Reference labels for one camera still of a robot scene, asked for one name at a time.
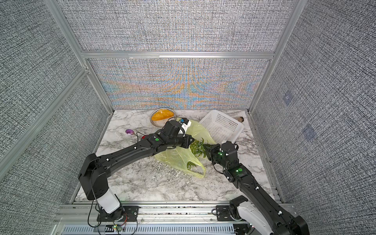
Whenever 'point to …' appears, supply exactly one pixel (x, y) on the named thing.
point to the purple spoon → (129, 131)
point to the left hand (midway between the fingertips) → (198, 139)
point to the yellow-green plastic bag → (182, 158)
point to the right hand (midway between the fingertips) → (202, 141)
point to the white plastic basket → (222, 127)
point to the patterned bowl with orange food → (159, 116)
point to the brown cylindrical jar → (239, 119)
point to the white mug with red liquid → (143, 137)
